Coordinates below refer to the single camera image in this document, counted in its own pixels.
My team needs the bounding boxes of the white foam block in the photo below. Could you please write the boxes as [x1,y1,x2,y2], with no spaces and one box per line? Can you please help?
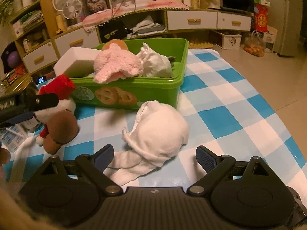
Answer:
[53,47,102,78]

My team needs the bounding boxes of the cardboard box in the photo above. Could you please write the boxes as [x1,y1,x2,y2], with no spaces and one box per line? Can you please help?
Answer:
[264,25,279,53]

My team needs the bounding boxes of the plastic bag of oranges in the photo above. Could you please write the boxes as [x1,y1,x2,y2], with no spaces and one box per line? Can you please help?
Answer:
[244,30,266,58]

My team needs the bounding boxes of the beige fuzzy cloth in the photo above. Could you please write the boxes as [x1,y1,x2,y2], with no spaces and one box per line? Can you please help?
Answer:
[0,182,63,230]

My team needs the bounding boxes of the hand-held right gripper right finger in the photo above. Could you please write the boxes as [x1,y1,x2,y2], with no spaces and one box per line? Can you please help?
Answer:
[186,145,269,195]

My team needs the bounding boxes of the pink plush toy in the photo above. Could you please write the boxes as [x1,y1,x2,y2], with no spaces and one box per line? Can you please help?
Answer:
[92,44,144,84]

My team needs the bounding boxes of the black bag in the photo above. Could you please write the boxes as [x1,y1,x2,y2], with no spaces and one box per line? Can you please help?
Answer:
[98,19,128,44]

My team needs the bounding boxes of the grey refrigerator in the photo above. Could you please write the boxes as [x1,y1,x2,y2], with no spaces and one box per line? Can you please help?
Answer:
[273,0,304,58]

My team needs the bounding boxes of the blue white milk carton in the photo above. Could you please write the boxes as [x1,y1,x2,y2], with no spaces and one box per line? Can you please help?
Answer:
[0,120,42,153]

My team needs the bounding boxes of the egg cartons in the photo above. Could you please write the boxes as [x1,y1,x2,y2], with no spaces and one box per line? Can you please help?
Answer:
[188,41,214,50]

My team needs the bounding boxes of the white satin cloth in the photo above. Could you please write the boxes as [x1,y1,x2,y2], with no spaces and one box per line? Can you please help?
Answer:
[137,42,173,78]

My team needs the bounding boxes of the white cabinet drawer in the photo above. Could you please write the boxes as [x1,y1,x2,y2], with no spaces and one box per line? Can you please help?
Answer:
[217,12,252,31]
[167,10,218,31]
[23,41,59,74]
[54,25,100,54]

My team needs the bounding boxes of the folded clothes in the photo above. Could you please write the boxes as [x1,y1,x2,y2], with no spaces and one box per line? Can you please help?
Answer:
[131,16,167,38]

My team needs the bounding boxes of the round gold tin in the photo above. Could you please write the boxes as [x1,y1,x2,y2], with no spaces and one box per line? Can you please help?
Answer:
[0,73,33,99]

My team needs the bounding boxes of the white fuzzy cloth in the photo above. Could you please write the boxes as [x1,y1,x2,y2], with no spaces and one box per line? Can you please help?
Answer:
[109,100,190,186]

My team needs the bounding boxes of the burger plush toy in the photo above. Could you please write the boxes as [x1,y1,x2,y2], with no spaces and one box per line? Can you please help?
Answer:
[101,39,129,51]

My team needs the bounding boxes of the purple ball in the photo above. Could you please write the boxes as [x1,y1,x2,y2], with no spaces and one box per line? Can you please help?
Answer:
[7,51,20,68]

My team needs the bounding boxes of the stack of books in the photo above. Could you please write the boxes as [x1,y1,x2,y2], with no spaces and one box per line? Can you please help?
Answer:
[13,10,45,38]

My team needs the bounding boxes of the wooden storage cabinet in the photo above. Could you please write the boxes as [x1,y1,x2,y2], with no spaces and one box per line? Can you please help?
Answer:
[10,0,255,75]

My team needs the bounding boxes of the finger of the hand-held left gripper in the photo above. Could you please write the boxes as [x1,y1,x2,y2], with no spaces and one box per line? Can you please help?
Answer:
[22,93,60,112]
[0,112,34,129]

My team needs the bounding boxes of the blue white checkered tablecloth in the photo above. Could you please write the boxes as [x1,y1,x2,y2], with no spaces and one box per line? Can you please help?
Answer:
[0,48,303,197]

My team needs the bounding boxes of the orange red bag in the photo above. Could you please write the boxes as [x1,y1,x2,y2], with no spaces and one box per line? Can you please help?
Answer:
[2,67,32,87]

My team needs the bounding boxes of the framed cat picture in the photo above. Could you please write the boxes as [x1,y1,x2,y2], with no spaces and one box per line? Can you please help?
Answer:
[80,0,111,16]

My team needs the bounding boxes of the brown plush with red hat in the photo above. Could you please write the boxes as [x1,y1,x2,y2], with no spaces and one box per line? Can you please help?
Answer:
[35,75,79,154]

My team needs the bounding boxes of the potted green plant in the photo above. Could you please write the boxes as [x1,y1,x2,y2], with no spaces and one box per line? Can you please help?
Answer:
[0,0,33,27]

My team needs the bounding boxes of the white patterned storage box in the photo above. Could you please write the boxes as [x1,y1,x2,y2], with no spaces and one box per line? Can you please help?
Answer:
[215,30,242,50]

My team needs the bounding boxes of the red gift bag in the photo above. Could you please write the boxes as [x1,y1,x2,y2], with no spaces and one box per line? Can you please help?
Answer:
[253,0,270,33]

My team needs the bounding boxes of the person's left hand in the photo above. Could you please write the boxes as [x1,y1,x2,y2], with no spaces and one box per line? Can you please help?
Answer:
[0,147,11,183]

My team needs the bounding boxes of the pink cloth with tassels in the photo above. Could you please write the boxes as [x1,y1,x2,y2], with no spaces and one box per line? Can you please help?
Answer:
[82,0,190,32]

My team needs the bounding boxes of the green plastic bin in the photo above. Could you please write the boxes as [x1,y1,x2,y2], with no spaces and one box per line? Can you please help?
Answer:
[68,38,190,111]

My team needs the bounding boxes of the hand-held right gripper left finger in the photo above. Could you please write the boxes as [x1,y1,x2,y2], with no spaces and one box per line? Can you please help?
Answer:
[41,144,123,195]

